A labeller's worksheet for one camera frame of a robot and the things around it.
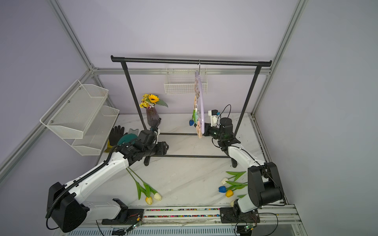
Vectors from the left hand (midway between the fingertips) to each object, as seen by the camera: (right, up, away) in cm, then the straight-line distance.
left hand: (163, 148), depth 81 cm
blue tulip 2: (+33, -23, 0) cm, 40 cm away
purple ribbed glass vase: (-12, +19, +21) cm, 31 cm away
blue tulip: (+16, +15, +15) cm, 27 cm away
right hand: (+19, +12, +3) cm, 23 cm away
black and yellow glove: (-41, +6, +26) cm, 49 cm away
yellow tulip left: (-7, -27, -4) cm, 28 cm away
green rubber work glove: (-31, +4, +23) cm, 38 cm away
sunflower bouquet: (-11, +29, +12) cm, 34 cm away
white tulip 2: (+40, -20, +5) cm, 45 cm away
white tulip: (-3, -25, -2) cm, 26 cm away
